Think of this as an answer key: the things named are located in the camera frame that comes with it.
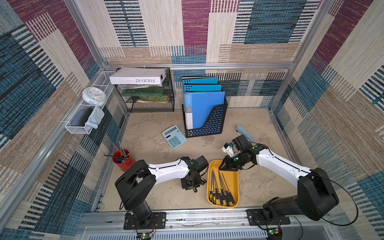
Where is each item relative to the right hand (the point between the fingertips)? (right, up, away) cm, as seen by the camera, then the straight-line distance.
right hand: (220, 167), depth 82 cm
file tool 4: (-1, -11, +3) cm, 11 cm away
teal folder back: (-17, +51, +14) cm, 56 cm away
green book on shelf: (-41, +45, +17) cm, 63 cm away
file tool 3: (-1, -13, -1) cm, 14 cm away
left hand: (-13, -11, +1) cm, 17 cm away
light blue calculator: (-28, +15, +20) cm, 37 cm away
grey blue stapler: (+17, +19, +20) cm, 32 cm away
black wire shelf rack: (-50, +41, +19) cm, 67 cm away
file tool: (-5, -13, -1) cm, 14 cm away
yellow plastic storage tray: (+7, -8, +4) cm, 11 cm away
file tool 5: (-14, -12, 0) cm, 19 cm away
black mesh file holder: (-1, +22, +17) cm, 28 cm away
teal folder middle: (-9, +47, +17) cm, 51 cm away
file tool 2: (-4, -15, -1) cm, 15 cm away
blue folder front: (-12, +34, +9) cm, 37 cm away
